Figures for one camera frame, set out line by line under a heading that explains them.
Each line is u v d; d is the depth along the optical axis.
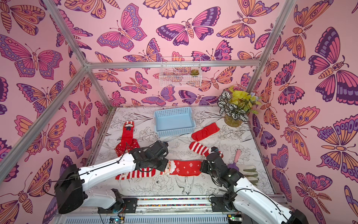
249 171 0.84
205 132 1.02
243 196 0.51
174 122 1.11
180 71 0.95
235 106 0.85
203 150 0.95
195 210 0.73
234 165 0.85
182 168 0.83
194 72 0.92
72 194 0.39
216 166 0.61
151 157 0.61
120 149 0.95
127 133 1.03
